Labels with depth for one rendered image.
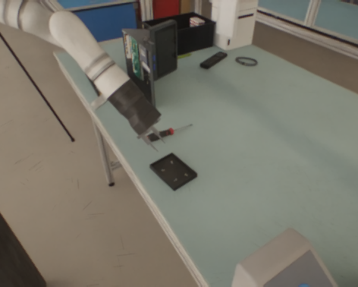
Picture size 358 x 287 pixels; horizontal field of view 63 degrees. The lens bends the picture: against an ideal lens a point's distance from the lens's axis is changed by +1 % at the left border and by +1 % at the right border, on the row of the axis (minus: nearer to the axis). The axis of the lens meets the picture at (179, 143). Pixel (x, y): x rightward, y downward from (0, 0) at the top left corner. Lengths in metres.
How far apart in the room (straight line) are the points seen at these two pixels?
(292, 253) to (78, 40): 0.59
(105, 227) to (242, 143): 1.25
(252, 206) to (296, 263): 0.26
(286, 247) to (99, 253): 1.45
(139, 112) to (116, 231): 1.30
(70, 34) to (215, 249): 0.55
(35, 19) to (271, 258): 0.65
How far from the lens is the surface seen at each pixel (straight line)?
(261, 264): 0.49
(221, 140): 0.90
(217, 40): 1.54
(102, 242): 1.89
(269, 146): 0.91
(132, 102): 0.68
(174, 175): 0.78
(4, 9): 0.75
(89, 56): 0.70
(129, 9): 2.77
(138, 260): 1.79
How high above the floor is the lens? 1.57
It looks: 40 degrees down
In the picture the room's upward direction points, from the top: straight up
